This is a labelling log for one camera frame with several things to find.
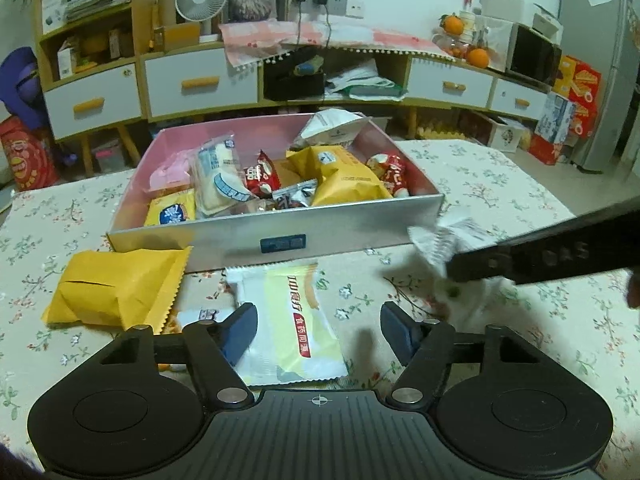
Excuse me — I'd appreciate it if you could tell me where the small white packet dark label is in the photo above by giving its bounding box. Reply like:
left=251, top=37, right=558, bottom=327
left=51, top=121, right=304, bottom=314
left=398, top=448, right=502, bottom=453
left=177, top=307, right=228, bottom=332

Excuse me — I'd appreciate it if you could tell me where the yellow round object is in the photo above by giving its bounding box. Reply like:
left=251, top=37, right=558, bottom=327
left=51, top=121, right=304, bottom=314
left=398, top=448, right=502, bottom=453
left=77, top=35, right=108, bottom=73

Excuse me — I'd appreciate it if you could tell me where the clear box pink lid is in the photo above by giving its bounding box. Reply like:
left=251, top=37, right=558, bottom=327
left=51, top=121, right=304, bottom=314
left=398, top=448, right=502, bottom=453
left=92, top=140, right=128, bottom=173

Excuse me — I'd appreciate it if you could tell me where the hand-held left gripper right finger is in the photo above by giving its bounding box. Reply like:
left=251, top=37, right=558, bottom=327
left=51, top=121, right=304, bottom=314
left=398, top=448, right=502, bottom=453
left=381, top=302, right=556, bottom=408

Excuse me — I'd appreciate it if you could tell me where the low wooden cabinet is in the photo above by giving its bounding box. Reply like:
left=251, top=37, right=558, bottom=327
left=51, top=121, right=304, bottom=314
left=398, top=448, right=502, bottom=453
left=260, top=45, right=556, bottom=141

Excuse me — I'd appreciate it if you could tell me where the plain mustard yellow snack packet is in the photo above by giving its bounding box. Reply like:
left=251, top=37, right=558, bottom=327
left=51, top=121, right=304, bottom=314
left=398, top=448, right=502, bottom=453
left=42, top=246, right=193, bottom=336

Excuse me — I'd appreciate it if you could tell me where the small white box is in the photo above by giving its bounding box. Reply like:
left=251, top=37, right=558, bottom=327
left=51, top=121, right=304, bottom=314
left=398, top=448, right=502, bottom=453
left=41, top=0, right=68, bottom=35

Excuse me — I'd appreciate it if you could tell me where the yellow wooden shelf cabinet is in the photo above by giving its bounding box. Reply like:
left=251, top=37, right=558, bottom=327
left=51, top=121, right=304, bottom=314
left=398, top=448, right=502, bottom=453
left=32, top=0, right=266, bottom=176

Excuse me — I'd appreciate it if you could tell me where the white drawer yellow handle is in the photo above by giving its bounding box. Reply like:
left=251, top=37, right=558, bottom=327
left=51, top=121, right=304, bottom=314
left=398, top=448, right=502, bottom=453
left=490, top=80, right=551, bottom=121
left=407, top=57, right=496, bottom=110
left=142, top=47, right=260, bottom=120
left=44, top=62, right=142, bottom=141

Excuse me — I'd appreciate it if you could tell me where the grey refrigerator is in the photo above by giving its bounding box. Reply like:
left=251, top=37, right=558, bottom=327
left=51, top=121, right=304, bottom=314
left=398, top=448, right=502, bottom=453
left=559, top=0, right=640, bottom=175

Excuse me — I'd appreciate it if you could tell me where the small yellow packet blue label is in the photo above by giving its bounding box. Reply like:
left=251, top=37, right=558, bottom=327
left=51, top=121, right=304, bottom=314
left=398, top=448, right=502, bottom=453
left=145, top=191, right=197, bottom=227

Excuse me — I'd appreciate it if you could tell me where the white printed paper bag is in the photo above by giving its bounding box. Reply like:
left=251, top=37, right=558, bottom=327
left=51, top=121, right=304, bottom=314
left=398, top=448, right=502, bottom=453
left=477, top=0, right=533, bottom=68

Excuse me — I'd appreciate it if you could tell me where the white pale yellow snack packet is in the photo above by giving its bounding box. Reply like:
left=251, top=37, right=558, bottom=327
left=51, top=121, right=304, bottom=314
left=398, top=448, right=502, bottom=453
left=226, top=261, right=349, bottom=387

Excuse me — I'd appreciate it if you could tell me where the purple fabric object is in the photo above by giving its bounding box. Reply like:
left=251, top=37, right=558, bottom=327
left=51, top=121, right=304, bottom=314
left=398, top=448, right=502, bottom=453
left=0, top=47, right=48, bottom=131

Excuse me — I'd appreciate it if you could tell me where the pink tasselled cloth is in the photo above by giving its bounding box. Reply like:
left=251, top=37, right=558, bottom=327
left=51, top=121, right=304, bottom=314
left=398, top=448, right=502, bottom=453
left=219, top=19, right=458, bottom=68

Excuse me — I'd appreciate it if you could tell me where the small brown box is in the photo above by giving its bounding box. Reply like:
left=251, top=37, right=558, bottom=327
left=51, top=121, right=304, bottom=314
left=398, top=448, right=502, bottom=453
left=107, top=27, right=135, bottom=58

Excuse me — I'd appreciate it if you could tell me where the yellow snack packet blue label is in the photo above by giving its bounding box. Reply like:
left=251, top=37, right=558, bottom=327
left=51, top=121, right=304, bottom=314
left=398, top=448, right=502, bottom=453
left=286, top=145, right=393, bottom=207

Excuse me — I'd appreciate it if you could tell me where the floral tablecloth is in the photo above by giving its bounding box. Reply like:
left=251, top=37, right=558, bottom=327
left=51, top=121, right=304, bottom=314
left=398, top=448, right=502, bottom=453
left=0, top=137, right=640, bottom=466

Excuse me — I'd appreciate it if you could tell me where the yellow egg carton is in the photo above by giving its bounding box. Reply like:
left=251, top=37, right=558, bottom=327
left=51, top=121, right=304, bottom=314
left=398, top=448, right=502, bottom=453
left=415, top=121, right=466, bottom=141

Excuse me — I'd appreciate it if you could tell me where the white box with drawing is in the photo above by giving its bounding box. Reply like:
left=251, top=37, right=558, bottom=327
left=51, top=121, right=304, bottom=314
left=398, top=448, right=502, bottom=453
left=475, top=112, right=531, bottom=153

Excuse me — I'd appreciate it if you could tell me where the red printed bag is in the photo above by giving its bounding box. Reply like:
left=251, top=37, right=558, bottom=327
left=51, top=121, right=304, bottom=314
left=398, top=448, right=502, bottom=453
left=0, top=115, right=60, bottom=192

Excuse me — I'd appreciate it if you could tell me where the small red snack packet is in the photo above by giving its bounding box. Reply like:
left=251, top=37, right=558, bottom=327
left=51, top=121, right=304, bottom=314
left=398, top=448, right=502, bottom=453
left=244, top=150, right=277, bottom=198
left=366, top=152, right=410, bottom=197

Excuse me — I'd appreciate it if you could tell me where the white carton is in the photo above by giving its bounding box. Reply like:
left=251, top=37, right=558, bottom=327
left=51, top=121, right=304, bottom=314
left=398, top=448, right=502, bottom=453
left=56, top=42, right=78, bottom=80

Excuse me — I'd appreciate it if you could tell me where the small silver candy packet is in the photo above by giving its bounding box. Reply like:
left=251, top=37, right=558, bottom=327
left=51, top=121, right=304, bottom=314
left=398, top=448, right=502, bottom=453
left=272, top=180, right=318, bottom=209

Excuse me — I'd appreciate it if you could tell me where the white cardboard box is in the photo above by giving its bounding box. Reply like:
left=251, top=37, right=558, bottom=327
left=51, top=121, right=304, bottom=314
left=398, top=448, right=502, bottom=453
left=531, top=4, right=560, bottom=36

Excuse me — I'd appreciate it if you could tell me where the blue white printed box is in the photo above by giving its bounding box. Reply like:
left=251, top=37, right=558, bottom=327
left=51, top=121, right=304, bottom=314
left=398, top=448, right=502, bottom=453
left=535, top=92, right=577, bottom=145

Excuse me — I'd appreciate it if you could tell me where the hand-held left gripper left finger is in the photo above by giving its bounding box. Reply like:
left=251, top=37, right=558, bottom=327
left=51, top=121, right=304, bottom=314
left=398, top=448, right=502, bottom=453
left=85, top=302, right=259, bottom=409

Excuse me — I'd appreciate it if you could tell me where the black storage box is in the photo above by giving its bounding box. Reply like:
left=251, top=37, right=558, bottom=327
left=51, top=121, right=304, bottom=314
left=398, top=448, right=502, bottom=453
left=263, top=47, right=326, bottom=102

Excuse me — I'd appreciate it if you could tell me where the white double wall socket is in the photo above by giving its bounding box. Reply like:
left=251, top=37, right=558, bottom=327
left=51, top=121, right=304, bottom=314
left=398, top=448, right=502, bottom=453
left=290, top=0, right=348, bottom=16

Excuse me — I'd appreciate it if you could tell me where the pink silver cardboard box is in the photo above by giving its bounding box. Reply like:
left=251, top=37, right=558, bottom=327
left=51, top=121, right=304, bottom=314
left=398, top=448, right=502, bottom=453
left=105, top=112, right=445, bottom=273

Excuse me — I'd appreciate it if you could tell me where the black microwave oven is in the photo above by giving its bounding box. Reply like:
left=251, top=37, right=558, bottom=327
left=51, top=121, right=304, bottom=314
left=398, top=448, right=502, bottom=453
left=506, top=24, right=563, bottom=86

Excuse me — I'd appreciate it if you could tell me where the orange red printed box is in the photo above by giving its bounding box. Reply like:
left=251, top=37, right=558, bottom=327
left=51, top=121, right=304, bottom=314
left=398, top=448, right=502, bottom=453
left=552, top=55, right=603, bottom=138

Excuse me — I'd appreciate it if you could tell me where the white snack packet grey print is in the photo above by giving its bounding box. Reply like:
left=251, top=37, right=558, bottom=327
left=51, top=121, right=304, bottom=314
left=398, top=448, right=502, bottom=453
left=291, top=109, right=372, bottom=151
left=407, top=216, right=501, bottom=333

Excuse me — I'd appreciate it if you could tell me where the pink snack packet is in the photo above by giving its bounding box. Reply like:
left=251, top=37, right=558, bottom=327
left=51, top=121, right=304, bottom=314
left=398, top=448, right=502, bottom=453
left=150, top=152, right=197, bottom=192

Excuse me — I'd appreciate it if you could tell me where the clear wafer packet blue label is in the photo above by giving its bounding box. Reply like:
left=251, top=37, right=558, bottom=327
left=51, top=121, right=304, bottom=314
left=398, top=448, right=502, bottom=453
left=192, top=135, right=251, bottom=218

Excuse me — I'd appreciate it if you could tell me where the red gift box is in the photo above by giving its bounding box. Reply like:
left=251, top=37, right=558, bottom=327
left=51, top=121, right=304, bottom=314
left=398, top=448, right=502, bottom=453
left=527, top=132, right=567, bottom=166

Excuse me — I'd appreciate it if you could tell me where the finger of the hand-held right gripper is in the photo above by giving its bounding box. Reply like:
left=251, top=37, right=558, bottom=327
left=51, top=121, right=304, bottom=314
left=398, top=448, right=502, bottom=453
left=446, top=204, right=640, bottom=286

